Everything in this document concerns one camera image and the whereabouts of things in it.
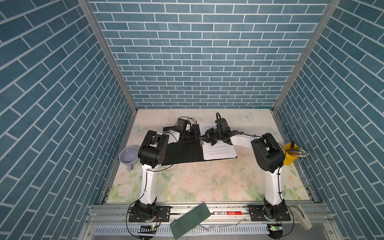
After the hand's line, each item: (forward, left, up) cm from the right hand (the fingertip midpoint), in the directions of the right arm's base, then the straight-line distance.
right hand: (198, 134), depth 96 cm
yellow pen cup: (-12, -55, -3) cm, 56 cm away
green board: (-46, 0, -8) cm, 47 cm away
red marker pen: (-41, -18, -8) cm, 46 cm away
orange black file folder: (-10, +6, -5) cm, 13 cm away
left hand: (+3, -1, -7) cm, 7 cm away
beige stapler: (-40, -54, -8) cm, 68 cm away
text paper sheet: (-6, -15, -8) cm, 18 cm away
